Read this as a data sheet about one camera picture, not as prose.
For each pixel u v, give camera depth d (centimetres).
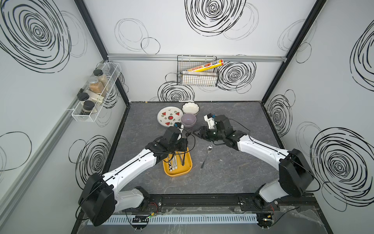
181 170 84
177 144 67
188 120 105
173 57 91
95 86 71
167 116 111
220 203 75
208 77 87
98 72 74
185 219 96
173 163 86
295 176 43
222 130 64
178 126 72
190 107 115
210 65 89
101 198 39
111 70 94
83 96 62
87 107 61
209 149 92
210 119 76
